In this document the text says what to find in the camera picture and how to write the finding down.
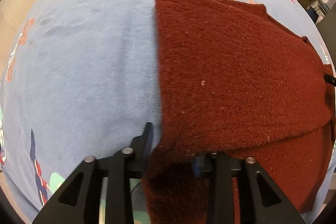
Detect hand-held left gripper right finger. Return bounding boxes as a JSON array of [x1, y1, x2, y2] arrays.
[[193, 152, 306, 224]]

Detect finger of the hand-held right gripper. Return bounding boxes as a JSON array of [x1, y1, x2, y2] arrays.
[[324, 74, 336, 87]]

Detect blue printed bed sheet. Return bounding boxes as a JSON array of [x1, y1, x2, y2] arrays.
[[0, 0, 336, 224]]

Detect red knit sweater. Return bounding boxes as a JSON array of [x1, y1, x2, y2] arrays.
[[143, 0, 336, 224]]

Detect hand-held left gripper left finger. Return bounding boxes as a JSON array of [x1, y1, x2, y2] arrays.
[[31, 122, 154, 224]]

